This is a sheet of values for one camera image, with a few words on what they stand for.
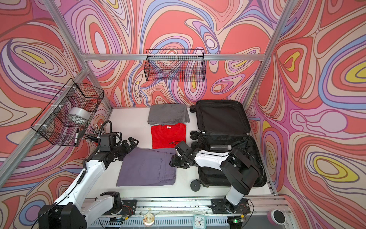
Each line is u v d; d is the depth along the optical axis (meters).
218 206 0.73
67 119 0.71
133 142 0.75
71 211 0.39
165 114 1.13
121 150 0.71
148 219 0.70
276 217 0.67
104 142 0.63
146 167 0.86
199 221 0.68
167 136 1.01
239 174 0.46
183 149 0.70
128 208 0.73
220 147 0.93
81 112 0.74
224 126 0.99
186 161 0.68
